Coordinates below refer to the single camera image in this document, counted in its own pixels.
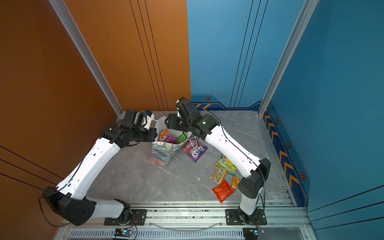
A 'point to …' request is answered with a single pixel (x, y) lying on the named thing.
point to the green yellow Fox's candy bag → (224, 163)
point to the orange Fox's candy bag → (163, 135)
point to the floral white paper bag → (167, 142)
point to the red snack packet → (223, 190)
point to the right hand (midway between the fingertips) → (166, 122)
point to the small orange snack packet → (235, 182)
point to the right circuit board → (252, 233)
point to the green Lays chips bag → (181, 138)
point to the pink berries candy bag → (194, 148)
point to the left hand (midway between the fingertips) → (158, 132)
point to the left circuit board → (123, 232)
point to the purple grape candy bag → (170, 138)
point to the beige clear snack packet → (218, 175)
